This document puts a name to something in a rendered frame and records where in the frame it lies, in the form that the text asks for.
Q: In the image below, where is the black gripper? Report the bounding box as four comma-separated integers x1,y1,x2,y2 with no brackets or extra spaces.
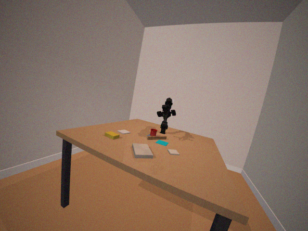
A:
157,108,176,119

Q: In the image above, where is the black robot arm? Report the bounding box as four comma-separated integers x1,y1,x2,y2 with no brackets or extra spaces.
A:
160,98,173,134

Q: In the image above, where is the yellow rectangular block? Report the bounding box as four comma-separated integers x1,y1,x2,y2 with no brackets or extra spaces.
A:
104,131,120,139

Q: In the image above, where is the beige flat block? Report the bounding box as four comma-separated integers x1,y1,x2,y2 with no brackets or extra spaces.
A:
132,143,153,158

